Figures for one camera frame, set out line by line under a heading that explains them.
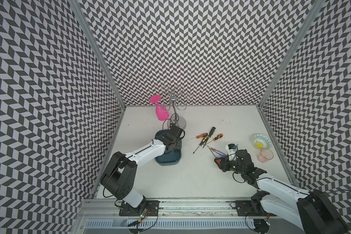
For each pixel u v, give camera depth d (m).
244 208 0.74
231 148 0.77
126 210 0.71
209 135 0.99
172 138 0.68
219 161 0.79
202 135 0.99
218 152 0.95
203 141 0.96
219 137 0.99
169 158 0.88
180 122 1.08
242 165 0.66
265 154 0.91
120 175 0.44
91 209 0.74
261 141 0.96
